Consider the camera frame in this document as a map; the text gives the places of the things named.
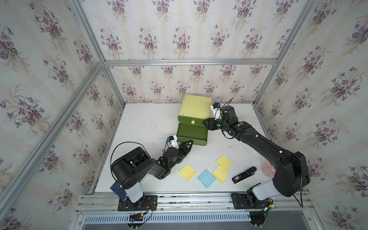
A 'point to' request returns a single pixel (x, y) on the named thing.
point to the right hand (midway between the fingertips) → (209, 121)
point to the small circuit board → (136, 217)
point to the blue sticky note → (206, 178)
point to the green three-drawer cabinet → (193, 110)
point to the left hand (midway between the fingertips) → (195, 144)
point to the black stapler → (248, 173)
